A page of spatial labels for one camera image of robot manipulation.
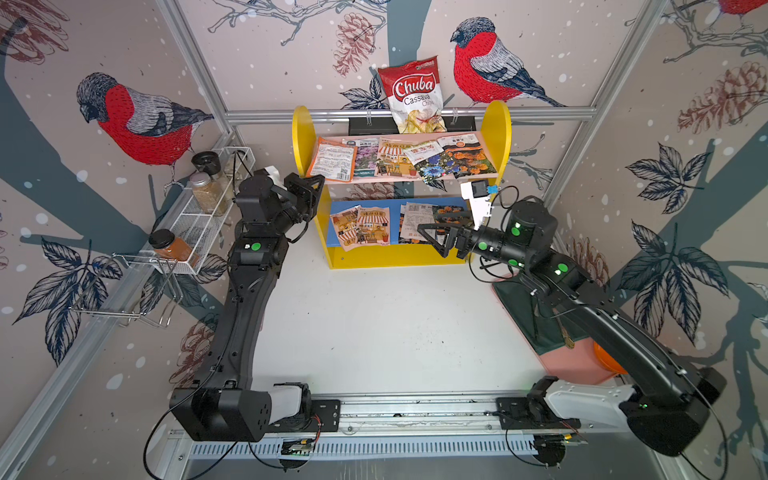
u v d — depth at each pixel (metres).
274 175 0.62
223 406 0.37
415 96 0.82
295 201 0.54
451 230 0.51
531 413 0.67
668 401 0.39
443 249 0.53
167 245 0.59
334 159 0.74
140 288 0.60
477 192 0.53
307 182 0.62
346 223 0.97
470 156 0.78
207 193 0.71
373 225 0.96
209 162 0.74
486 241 0.53
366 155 0.77
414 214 0.98
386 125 0.92
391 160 0.77
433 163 0.75
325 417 0.73
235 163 0.86
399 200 1.21
